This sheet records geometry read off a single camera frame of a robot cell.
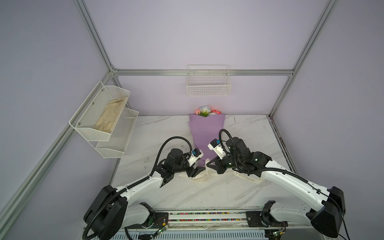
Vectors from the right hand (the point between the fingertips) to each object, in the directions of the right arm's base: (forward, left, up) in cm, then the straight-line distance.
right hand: (206, 164), depth 71 cm
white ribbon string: (+1, 0, -17) cm, 17 cm away
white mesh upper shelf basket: (+21, +59, +11) cm, 63 cm away
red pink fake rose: (+54, -11, -16) cm, 58 cm away
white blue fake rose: (+53, 0, -12) cm, 54 cm away
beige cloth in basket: (+21, +53, +11) cm, 57 cm away
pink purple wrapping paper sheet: (+40, 0, -20) cm, 44 cm away
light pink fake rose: (+55, +6, -16) cm, 57 cm away
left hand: (+5, +3, -8) cm, 10 cm away
